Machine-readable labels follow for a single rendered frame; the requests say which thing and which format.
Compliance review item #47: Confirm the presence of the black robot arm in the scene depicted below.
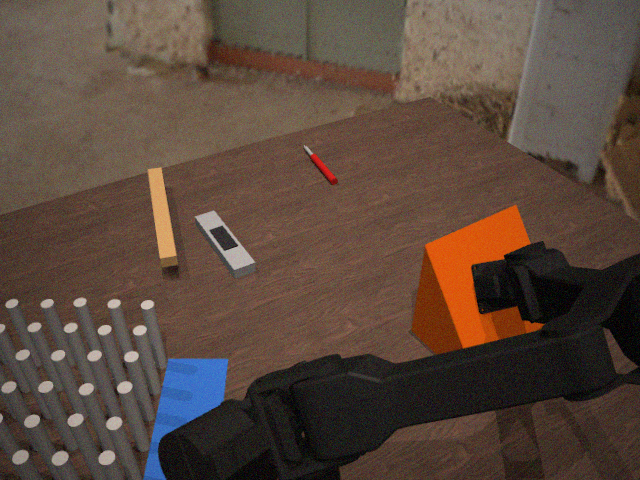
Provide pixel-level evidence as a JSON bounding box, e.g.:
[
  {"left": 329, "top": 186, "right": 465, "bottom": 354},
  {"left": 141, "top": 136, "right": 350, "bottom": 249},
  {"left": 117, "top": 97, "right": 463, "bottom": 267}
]
[{"left": 158, "top": 241, "right": 640, "bottom": 480}]

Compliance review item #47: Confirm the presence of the red-handled screwdriver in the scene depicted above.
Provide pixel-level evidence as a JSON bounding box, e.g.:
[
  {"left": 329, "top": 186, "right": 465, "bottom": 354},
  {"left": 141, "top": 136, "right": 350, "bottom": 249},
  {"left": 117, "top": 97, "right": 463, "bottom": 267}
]
[{"left": 303, "top": 145, "right": 338, "bottom": 185}]

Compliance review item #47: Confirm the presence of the blue tape strip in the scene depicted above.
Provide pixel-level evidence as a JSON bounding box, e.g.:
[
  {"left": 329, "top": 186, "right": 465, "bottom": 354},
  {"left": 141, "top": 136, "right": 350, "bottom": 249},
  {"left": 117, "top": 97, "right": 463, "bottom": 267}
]
[{"left": 143, "top": 358, "right": 228, "bottom": 480}]

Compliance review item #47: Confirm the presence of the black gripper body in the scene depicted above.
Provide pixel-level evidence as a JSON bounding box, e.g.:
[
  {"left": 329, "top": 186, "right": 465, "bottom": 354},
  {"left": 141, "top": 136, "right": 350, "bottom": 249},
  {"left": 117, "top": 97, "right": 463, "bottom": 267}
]
[{"left": 220, "top": 399, "right": 278, "bottom": 480}]

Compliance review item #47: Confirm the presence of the tan rectangular bar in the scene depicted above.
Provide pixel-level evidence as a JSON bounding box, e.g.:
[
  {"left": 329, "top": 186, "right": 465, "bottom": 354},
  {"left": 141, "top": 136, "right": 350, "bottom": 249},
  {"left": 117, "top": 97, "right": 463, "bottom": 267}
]
[{"left": 148, "top": 167, "right": 178, "bottom": 268}]

